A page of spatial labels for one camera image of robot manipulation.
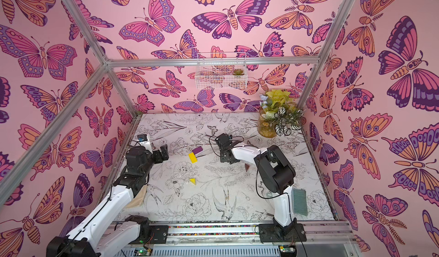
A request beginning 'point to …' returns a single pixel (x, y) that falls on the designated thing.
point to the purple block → (197, 150)
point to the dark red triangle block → (246, 167)
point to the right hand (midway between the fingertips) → (229, 155)
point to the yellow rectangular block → (192, 157)
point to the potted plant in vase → (278, 113)
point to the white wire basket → (221, 71)
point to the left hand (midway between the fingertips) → (159, 144)
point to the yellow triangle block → (193, 180)
